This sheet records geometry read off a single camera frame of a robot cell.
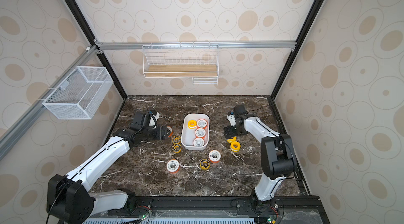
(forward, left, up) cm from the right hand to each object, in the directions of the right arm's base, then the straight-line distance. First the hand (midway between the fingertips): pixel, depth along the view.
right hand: (231, 133), depth 94 cm
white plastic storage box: (0, +27, -4) cm, 27 cm away
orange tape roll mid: (-5, +19, -3) cm, 20 cm away
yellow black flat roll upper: (-3, +33, -4) cm, 34 cm away
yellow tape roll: (+8, +25, -3) cm, 26 cm away
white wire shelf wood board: (+37, +21, +25) cm, 50 cm away
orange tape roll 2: (+2, +19, -3) cm, 19 cm away
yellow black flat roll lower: (-9, +32, -3) cm, 33 cm away
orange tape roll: (+9, +18, -3) cm, 21 cm away
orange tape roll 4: (-13, +9, -5) cm, 16 cm away
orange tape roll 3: (-20, +32, -4) cm, 38 cm away
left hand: (-7, +35, +12) cm, 38 cm away
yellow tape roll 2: (-2, -2, -4) cm, 5 cm away
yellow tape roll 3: (-8, -2, -4) cm, 9 cm away
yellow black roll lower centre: (-18, +15, -4) cm, 23 cm away
